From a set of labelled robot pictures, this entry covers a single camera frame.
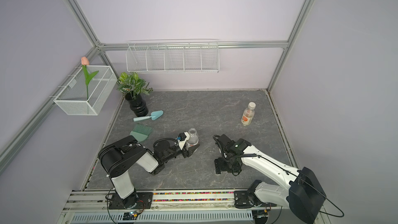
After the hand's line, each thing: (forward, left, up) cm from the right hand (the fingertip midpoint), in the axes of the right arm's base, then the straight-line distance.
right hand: (222, 169), depth 78 cm
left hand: (+14, +14, +4) cm, 20 cm away
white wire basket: (+26, +73, +26) cm, 82 cm away
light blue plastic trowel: (+37, +44, -5) cm, 58 cm away
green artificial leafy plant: (+46, +54, +18) cm, 73 cm away
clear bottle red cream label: (+34, -20, +1) cm, 39 cm away
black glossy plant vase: (+39, +53, +5) cm, 66 cm away
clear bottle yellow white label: (+14, +16, +5) cm, 22 cm away
